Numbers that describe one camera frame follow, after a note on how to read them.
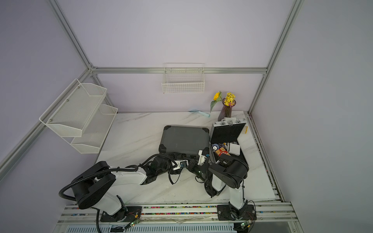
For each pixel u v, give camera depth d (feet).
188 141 3.05
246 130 3.55
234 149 3.12
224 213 2.40
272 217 2.41
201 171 2.55
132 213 2.40
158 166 2.22
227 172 1.65
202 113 3.91
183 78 3.13
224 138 3.38
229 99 3.13
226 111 3.35
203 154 2.70
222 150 3.08
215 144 3.15
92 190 1.43
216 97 3.15
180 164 2.40
